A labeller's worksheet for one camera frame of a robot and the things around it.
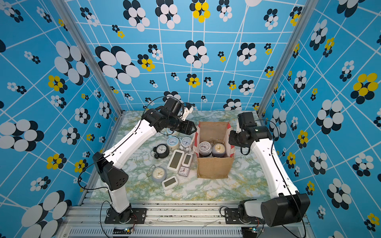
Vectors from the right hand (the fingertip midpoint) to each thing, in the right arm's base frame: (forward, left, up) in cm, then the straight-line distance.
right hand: (235, 139), depth 78 cm
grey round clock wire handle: (-12, +50, -18) cm, 54 cm away
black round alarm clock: (+3, +43, -17) cm, 47 cm away
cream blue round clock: (+9, +37, -17) cm, 41 cm away
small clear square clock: (-9, +29, -20) cm, 36 cm away
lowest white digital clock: (-17, +36, -19) cm, 44 cm away
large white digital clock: (-5, +34, -18) cm, 39 cm away
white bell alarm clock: (+9, +28, -16) cm, 34 cm away
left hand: (+4, +22, +6) cm, 23 cm away
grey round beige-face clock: (+3, +7, -15) cm, 17 cm away
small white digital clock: (-3, +27, -19) cm, 33 cm away
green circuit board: (-39, +55, -22) cm, 71 cm away
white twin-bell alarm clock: (+4, +16, -16) cm, 22 cm away
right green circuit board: (-38, -5, -22) cm, 44 cm away
